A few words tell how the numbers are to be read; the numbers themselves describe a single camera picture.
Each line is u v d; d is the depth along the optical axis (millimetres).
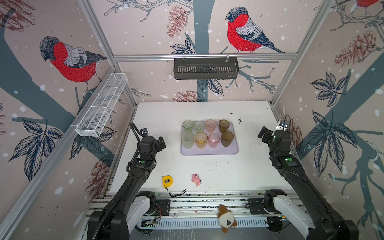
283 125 650
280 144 574
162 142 778
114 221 385
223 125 994
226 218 678
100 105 777
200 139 971
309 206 491
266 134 714
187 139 951
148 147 624
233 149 952
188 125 1035
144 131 726
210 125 980
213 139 976
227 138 938
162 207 732
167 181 808
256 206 731
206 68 1035
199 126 994
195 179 808
